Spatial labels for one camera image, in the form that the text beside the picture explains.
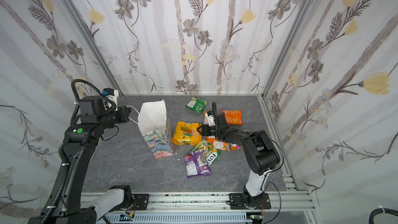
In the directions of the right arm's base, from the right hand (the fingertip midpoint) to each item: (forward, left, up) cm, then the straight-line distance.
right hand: (198, 124), depth 93 cm
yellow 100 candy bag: (-5, +6, -4) cm, 9 cm away
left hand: (-6, +32, +25) cm, 41 cm away
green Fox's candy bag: (-17, -9, -4) cm, 19 cm away
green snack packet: (+22, +2, -7) cm, 23 cm away
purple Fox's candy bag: (-23, 0, -3) cm, 23 cm away
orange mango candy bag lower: (-10, -14, -5) cm, 18 cm away
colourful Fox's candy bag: (-11, -24, -5) cm, 27 cm away
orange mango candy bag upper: (+3, -4, +7) cm, 9 cm away
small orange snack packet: (+10, -24, -5) cm, 27 cm away
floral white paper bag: (+1, +28, -5) cm, 28 cm away
